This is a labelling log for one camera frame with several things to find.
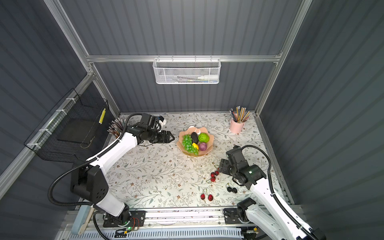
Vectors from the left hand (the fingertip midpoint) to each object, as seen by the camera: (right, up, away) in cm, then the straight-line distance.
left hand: (169, 138), depth 85 cm
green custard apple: (+20, 0, +11) cm, 23 cm away
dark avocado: (+14, 0, +14) cm, 20 cm away
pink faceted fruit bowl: (+17, +4, +20) cm, 26 cm away
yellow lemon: (+15, -5, +10) cm, 19 cm away
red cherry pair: (+23, -31, -6) cm, 39 cm away
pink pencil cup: (+44, +6, +18) cm, 48 cm away
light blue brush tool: (-39, -37, -15) cm, 56 cm away
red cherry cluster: (+25, -22, +2) cm, 33 cm away
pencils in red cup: (-33, +7, +4) cm, 34 cm away
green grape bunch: (+9, -3, +11) cm, 15 cm away
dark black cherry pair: (+34, -28, -4) cm, 44 cm away
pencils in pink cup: (+46, +15, +20) cm, 53 cm away
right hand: (+32, -15, -6) cm, 36 cm away
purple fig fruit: (+20, -6, +9) cm, 22 cm away
